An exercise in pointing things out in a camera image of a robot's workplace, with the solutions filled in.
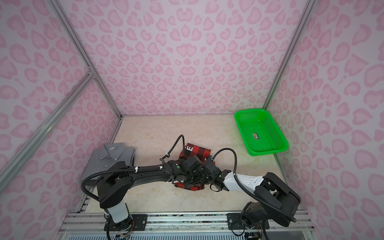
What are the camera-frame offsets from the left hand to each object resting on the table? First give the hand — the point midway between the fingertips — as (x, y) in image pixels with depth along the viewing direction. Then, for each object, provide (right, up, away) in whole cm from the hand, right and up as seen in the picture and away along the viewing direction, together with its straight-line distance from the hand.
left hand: (205, 181), depth 81 cm
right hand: (-2, +1, +6) cm, 6 cm away
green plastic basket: (+41, +25, +29) cm, 56 cm away
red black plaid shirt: (-10, +14, +9) cm, 20 cm away
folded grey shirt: (-60, +13, +12) cm, 62 cm away
